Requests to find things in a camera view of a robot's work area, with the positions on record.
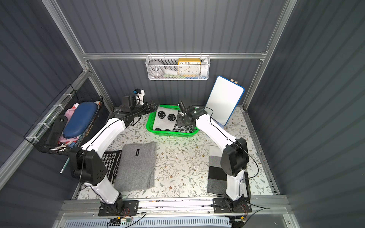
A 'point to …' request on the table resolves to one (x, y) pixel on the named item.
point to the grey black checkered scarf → (217, 181)
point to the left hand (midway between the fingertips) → (157, 105)
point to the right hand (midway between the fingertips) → (185, 118)
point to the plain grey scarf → (136, 168)
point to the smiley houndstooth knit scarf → (165, 119)
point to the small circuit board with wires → (117, 221)
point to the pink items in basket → (64, 141)
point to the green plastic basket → (150, 121)
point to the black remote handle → (56, 132)
